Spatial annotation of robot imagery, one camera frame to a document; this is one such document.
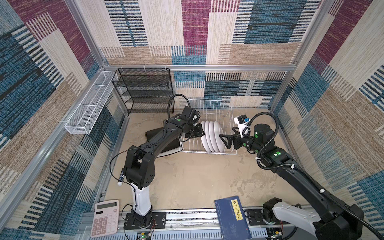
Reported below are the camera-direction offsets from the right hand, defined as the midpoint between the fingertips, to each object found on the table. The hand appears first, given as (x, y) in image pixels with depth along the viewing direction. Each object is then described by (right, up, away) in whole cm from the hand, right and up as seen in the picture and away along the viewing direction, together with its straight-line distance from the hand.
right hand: (227, 134), depth 74 cm
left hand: (-10, +1, +12) cm, 16 cm away
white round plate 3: (-6, +2, +13) cm, 15 cm away
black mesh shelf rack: (-51, +30, +36) cm, 70 cm away
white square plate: (-32, -13, +20) cm, 40 cm away
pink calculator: (-59, -40, -1) cm, 71 cm away
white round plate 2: (-8, -2, +11) cm, 14 cm away
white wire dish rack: (+1, +9, +38) cm, 39 cm away
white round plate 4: (-2, +1, +15) cm, 15 cm away
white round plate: (-10, -3, +11) cm, 15 cm away
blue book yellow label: (+2, -41, -1) cm, 41 cm away
